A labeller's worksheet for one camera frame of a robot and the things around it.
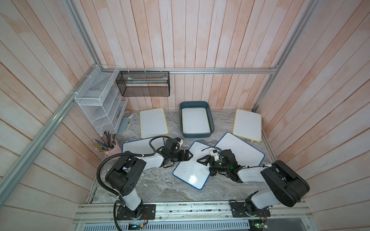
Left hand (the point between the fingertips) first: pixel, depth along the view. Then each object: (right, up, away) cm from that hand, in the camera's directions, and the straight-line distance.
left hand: (187, 159), depth 90 cm
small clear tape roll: (-49, +31, +28) cm, 65 cm away
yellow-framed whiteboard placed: (+7, +25, +21) cm, 34 cm away
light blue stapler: (-47, +21, +12) cm, 53 cm away
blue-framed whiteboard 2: (+3, -7, -5) cm, 9 cm away
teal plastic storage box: (+9, +39, +27) cm, 48 cm away
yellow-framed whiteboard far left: (-26, +23, +21) cm, 41 cm away
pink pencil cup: (-45, +6, -3) cm, 45 cm away
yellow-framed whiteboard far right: (+49, +22, +21) cm, 57 cm away
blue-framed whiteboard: (+39, +2, +3) cm, 39 cm away
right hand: (+6, -2, -6) cm, 9 cm away
